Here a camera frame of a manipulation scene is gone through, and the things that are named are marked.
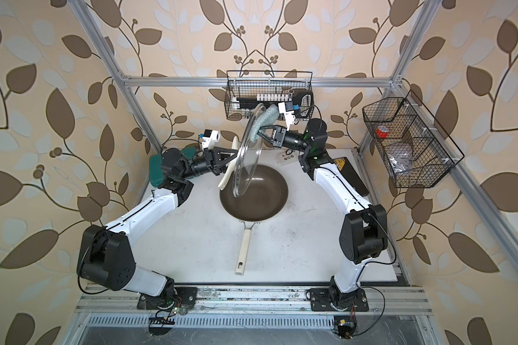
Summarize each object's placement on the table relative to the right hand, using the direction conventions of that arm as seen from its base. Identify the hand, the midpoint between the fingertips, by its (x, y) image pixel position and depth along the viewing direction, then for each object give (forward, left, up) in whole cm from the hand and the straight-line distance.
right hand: (254, 131), depth 69 cm
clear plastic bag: (-7, -49, -9) cm, 50 cm away
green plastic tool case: (+10, +49, -34) cm, 60 cm away
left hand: (-9, +6, -2) cm, 11 cm away
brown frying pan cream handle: (-3, -2, -35) cm, 36 cm away
